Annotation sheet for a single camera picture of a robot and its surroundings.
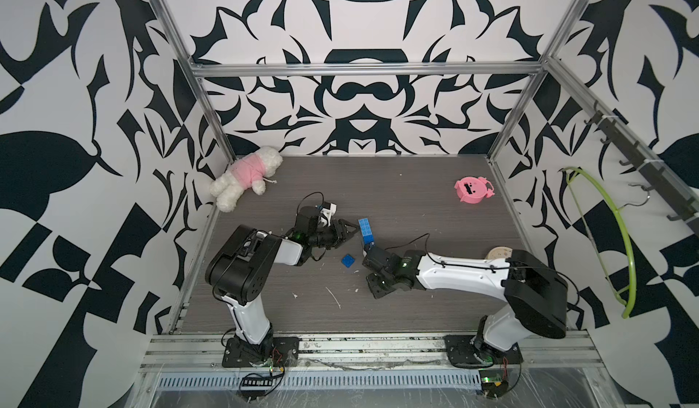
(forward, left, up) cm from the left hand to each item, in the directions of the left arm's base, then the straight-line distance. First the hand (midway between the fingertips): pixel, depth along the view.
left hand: (356, 226), depth 90 cm
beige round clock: (-9, -46, -5) cm, 47 cm away
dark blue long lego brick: (-2, -3, 0) cm, 4 cm away
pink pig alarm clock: (+16, -46, -4) cm, 49 cm away
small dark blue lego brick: (-9, +3, -6) cm, 12 cm away
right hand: (-17, -4, -5) cm, 18 cm away
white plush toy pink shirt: (+24, +39, +1) cm, 46 cm away
